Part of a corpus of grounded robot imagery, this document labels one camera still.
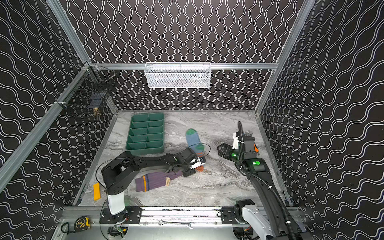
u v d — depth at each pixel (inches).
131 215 29.3
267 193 18.0
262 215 22.3
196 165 31.2
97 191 32.2
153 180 34.3
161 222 28.7
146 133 39.5
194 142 40.6
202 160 31.0
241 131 27.2
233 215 29.0
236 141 27.5
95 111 32.9
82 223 27.6
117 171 20.8
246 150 22.5
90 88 38.2
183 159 27.7
